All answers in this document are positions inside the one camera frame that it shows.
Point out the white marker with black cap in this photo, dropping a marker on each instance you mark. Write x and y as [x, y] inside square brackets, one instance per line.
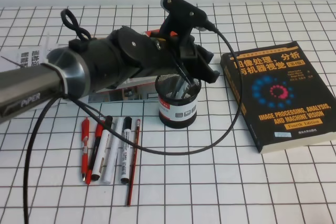
[100, 156]

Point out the grey pen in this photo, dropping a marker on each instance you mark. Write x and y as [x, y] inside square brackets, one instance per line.
[181, 89]

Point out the black image processing textbook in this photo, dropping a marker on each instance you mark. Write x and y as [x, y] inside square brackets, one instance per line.
[285, 103]

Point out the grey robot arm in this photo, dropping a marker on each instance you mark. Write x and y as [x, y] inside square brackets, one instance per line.
[85, 67]

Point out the red and black pen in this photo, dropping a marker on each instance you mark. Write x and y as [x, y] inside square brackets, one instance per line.
[98, 134]

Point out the red and white book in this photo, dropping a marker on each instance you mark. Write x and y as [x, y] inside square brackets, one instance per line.
[131, 90]

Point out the white brochure with orange robot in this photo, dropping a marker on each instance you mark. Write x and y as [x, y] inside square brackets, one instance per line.
[29, 58]

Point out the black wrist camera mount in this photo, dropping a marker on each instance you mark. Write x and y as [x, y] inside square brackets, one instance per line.
[182, 18]

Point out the white marker black cap right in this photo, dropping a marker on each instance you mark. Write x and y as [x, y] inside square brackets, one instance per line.
[125, 166]

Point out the red pencil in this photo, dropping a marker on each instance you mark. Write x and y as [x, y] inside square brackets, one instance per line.
[134, 160]

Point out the plain white marker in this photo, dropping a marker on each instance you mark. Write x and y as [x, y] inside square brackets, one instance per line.
[112, 159]

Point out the red retractable gel pen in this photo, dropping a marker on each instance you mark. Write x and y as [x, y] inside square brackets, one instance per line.
[84, 139]

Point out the black mesh pen holder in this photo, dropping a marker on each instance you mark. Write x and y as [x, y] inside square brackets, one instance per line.
[176, 114]

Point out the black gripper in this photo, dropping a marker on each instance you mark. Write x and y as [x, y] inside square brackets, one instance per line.
[192, 61]

